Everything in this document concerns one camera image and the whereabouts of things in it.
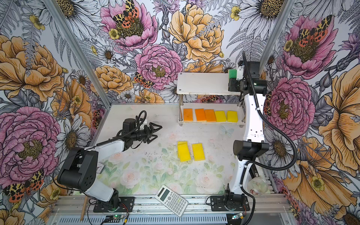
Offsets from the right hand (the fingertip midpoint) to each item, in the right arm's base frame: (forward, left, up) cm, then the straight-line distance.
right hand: (233, 86), depth 79 cm
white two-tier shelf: (0, +14, -2) cm, 14 cm away
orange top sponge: (+5, +8, -30) cm, 31 cm away
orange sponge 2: (+6, +15, -30) cm, 34 cm away
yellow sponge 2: (+3, -7, -29) cm, 30 cm away
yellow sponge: (+5, +1, -31) cm, 31 cm away
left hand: (-14, +43, -24) cm, 51 cm away
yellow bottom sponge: (-20, +19, -38) cm, 46 cm away
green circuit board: (-54, +62, -37) cm, 90 cm away
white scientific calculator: (-48, +34, -36) cm, 69 cm away
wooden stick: (-49, +80, -36) cm, 101 cm away
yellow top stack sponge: (-20, +29, -36) cm, 50 cm away
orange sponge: (+6, +24, -30) cm, 39 cm away
